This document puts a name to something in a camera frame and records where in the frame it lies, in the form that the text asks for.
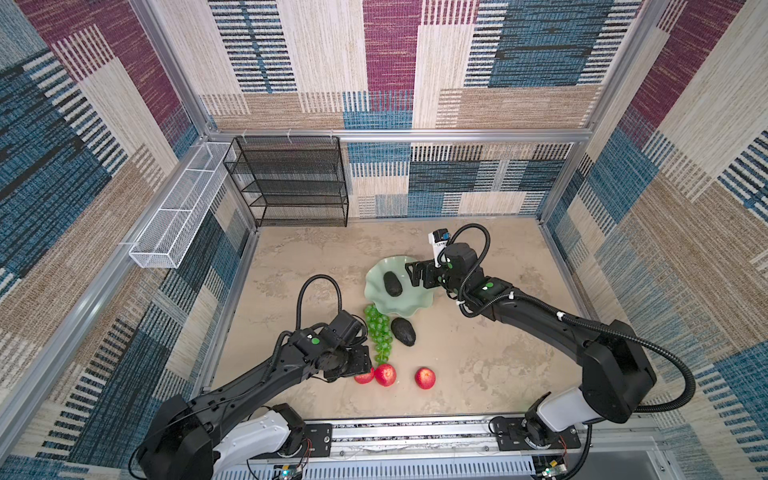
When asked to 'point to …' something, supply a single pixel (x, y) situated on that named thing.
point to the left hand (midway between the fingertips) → (363, 363)
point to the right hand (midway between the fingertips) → (420, 267)
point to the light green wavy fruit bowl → (409, 302)
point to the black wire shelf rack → (292, 181)
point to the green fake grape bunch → (379, 327)
